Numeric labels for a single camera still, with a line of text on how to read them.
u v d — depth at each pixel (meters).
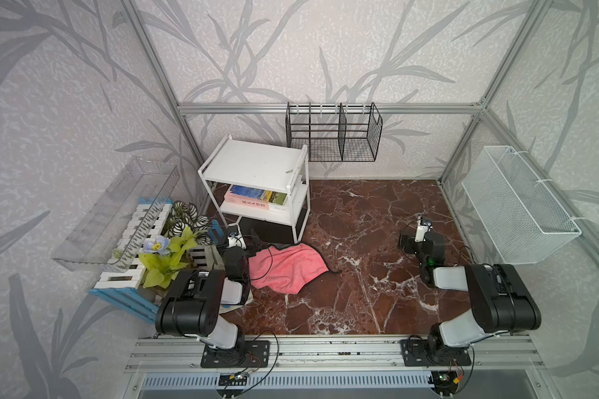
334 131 1.03
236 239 0.77
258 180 0.75
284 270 0.91
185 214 0.75
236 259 0.68
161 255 0.69
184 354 0.76
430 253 0.72
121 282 0.61
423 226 0.82
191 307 0.45
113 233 0.68
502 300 0.46
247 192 0.87
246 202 0.87
